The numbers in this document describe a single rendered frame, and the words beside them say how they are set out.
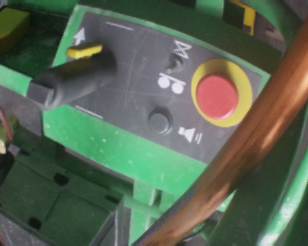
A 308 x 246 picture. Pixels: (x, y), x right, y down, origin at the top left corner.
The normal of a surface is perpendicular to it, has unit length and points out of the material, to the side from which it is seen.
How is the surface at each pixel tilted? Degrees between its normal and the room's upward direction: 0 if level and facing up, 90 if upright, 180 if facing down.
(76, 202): 0
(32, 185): 0
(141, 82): 58
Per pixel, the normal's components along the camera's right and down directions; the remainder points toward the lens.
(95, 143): -0.44, 0.66
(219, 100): -0.33, 0.20
